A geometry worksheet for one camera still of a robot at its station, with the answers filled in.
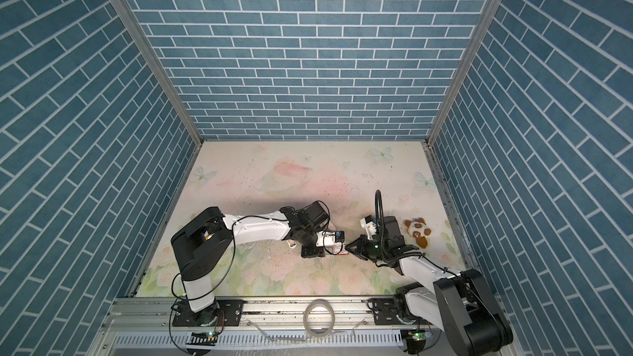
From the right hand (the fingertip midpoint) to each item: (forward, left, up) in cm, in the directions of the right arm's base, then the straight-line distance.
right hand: (344, 245), depth 85 cm
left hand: (-1, +8, -3) cm, 8 cm away
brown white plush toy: (+9, -26, -1) cm, 28 cm away
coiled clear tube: (-17, +7, -5) cm, 19 cm away
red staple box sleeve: (-2, +2, +3) cm, 4 cm away
